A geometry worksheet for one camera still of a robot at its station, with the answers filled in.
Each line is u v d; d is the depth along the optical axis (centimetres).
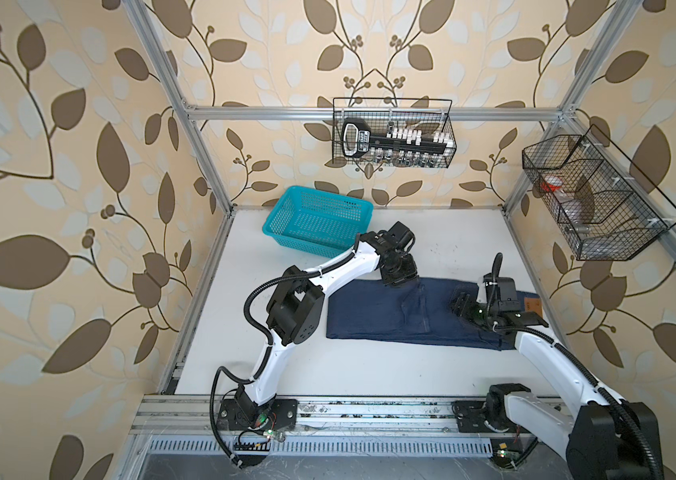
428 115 91
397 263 76
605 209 73
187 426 74
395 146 85
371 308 92
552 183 81
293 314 54
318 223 116
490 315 66
